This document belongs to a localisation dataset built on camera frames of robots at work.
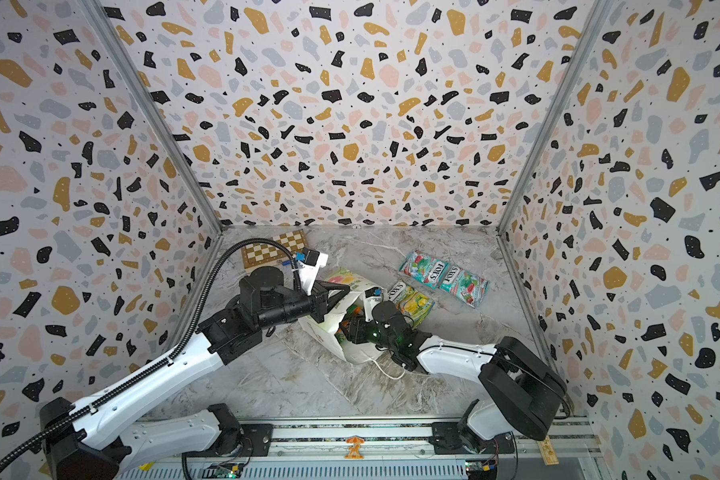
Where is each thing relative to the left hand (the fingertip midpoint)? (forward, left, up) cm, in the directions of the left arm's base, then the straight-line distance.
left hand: (349, 286), depth 64 cm
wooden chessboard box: (+38, +36, -33) cm, 62 cm away
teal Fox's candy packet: (+27, -23, -30) cm, 47 cm away
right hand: (+2, +5, -18) cm, 19 cm away
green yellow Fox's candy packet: (+13, -18, -31) cm, 38 cm away
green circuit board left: (-30, +31, -33) cm, 54 cm away
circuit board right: (-31, -31, -33) cm, 55 cm away
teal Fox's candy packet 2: (+20, -36, -30) cm, 51 cm away
